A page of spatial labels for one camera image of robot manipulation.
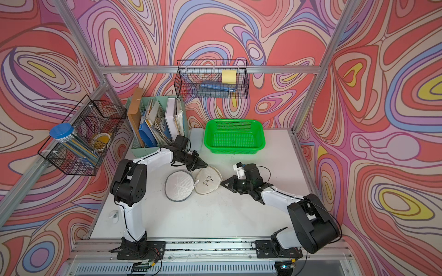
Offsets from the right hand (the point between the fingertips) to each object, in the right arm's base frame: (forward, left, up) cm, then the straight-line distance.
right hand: (222, 188), depth 84 cm
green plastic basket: (+41, -9, -7) cm, 43 cm away
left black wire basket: (+22, +58, +25) cm, 66 cm away
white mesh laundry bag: (+2, +22, -1) cm, 22 cm away
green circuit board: (-30, +36, -10) cm, 48 cm away
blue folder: (+28, +41, +11) cm, 51 cm away
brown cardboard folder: (+29, +42, +26) cm, 57 cm away
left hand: (+14, +7, +2) cm, 15 cm away
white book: (+33, +27, +18) cm, 46 cm away
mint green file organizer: (+34, +37, +16) cm, 52 cm away
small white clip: (-10, +52, -3) cm, 53 cm away
